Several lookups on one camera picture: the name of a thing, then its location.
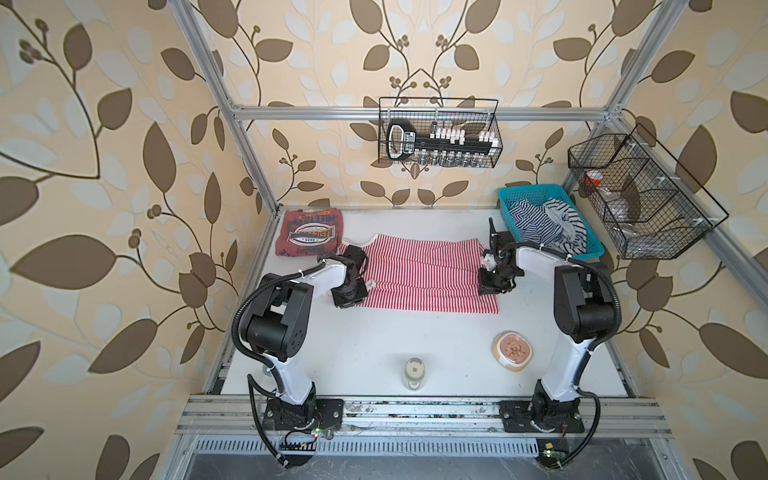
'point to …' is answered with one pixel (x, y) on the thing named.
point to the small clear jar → (415, 371)
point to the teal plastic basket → (507, 195)
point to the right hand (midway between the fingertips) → (482, 293)
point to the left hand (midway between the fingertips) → (360, 299)
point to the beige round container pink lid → (512, 350)
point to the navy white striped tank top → (552, 223)
